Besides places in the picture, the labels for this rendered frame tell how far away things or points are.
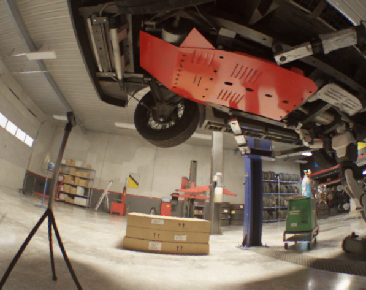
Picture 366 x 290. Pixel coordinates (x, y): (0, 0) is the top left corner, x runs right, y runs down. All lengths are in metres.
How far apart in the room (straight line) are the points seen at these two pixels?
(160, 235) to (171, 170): 8.24
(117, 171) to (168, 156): 3.10
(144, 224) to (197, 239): 0.69
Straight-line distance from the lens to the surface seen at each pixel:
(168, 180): 10.24
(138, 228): 2.32
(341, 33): 1.34
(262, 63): 1.48
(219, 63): 1.46
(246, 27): 1.34
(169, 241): 2.35
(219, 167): 4.85
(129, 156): 10.58
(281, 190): 11.94
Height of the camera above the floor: 0.55
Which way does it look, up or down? 21 degrees up
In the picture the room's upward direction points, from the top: 5 degrees clockwise
